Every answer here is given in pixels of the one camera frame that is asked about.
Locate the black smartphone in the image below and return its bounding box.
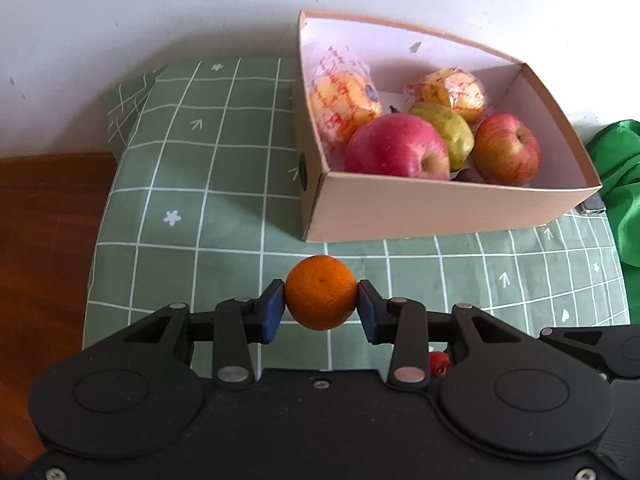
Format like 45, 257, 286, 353
575, 195, 606, 216

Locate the cardboard box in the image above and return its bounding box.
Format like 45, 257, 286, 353
291, 9, 603, 244

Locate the green pear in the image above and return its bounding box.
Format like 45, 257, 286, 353
409, 102, 476, 172

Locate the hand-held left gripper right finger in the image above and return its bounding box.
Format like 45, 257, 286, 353
356, 280, 528, 390

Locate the small red cherry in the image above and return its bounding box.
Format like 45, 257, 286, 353
428, 351, 452, 380

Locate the green cloth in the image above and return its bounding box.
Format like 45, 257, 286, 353
585, 119, 640, 326

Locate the dried red date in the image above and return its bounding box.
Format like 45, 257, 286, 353
450, 167, 493, 184

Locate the red apple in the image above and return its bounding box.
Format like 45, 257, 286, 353
472, 112, 542, 187
343, 112, 452, 181

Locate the yellow pear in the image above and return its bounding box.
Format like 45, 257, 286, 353
404, 67, 488, 126
309, 45, 383, 153

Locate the green checkered tablecloth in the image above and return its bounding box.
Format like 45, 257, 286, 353
82, 57, 631, 376

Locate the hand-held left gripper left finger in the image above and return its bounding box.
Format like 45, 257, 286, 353
115, 278, 286, 390

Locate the small orange tangerine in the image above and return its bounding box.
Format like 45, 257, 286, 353
284, 255, 359, 332

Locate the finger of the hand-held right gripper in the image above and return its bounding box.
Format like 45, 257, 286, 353
539, 324, 640, 386

